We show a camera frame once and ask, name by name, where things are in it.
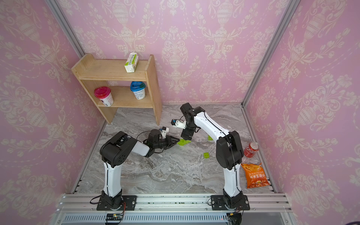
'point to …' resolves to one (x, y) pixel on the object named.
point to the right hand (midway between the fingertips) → (189, 130)
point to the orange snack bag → (255, 176)
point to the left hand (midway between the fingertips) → (179, 141)
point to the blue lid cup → (138, 88)
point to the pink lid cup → (104, 94)
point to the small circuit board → (114, 216)
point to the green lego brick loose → (206, 155)
